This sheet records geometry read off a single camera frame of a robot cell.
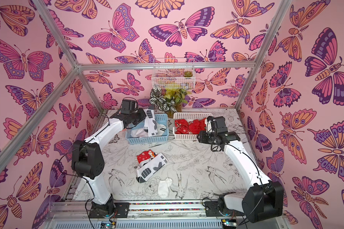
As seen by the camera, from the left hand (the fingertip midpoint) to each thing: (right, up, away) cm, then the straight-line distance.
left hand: (149, 113), depth 93 cm
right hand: (+32, -14, -11) cm, 37 cm away
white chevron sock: (0, -8, +2) cm, 8 cm away
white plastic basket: (+26, -9, +9) cm, 29 cm away
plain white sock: (-8, -14, +9) cm, 18 cm away
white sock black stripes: (+7, -11, +13) cm, 18 cm away
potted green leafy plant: (+13, +9, +2) cm, 16 cm away
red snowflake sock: (-2, -27, -1) cm, 28 cm away
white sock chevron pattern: (+1, -33, -6) cm, 33 cm away
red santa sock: (+32, -9, +7) cm, 34 cm away
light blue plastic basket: (+6, -3, +17) cm, 18 cm away
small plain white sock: (+10, -43, -12) cm, 46 cm away
